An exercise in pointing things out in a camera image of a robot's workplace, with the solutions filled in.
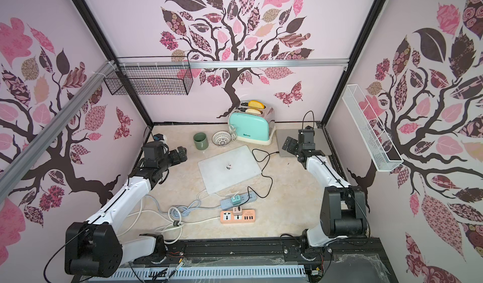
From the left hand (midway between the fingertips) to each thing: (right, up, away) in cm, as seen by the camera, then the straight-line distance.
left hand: (178, 155), depth 86 cm
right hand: (+55, +4, +5) cm, 56 cm away
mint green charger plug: (+27, -20, -5) cm, 34 cm away
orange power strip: (+24, -27, -5) cm, 36 cm away
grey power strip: (+23, -23, -1) cm, 32 cm away
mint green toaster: (+36, +16, +15) cm, 42 cm away
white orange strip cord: (+6, -30, -3) cm, 31 cm away
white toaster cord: (+24, +12, +16) cm, 31 cm away
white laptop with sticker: (+22, -8, +14) cm, 27 cm away
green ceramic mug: (+6, +7, +19) cm, 21 cm away
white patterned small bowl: (+17, +8, +24) cm, 31 cm away
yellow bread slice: (+38, +27, +18) cm, 50 cm away
